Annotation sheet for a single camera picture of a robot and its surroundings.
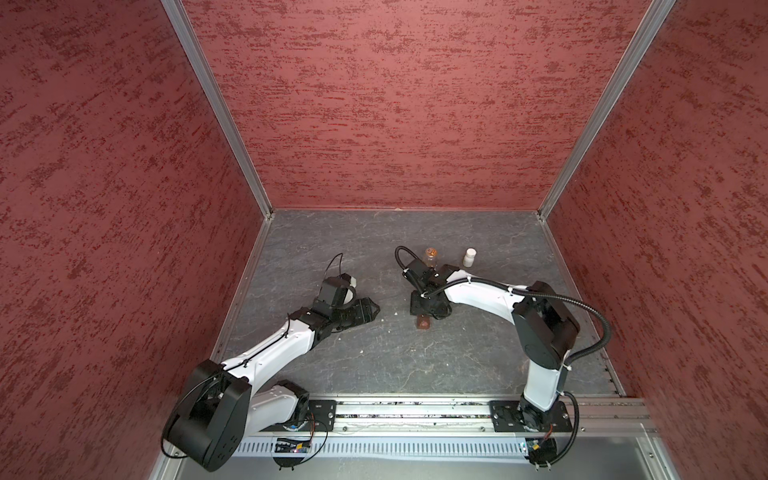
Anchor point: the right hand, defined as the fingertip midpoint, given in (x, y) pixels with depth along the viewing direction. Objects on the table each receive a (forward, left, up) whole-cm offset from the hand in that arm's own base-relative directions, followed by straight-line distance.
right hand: (421, 317), depth 89 cm
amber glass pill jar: (+19, -5, +6) cm, 21 cm away
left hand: (-1, +15, +4) cm, 16 cm away
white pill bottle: (+21, -19, +1) cm, 28 cm away
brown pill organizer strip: (-1, -1, -1) cm, 1 cm away
